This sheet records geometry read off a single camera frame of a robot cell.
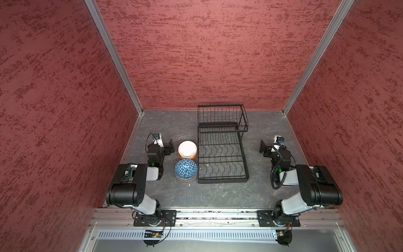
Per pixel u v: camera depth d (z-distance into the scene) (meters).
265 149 0.83
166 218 0.74
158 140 0.80
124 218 0.76
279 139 0.78
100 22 0.76
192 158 0.88
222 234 0.71
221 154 0.95
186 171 0.83
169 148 0.87
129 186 0.45
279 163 0.70
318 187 0.45
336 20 0.75
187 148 0.92
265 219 0.74
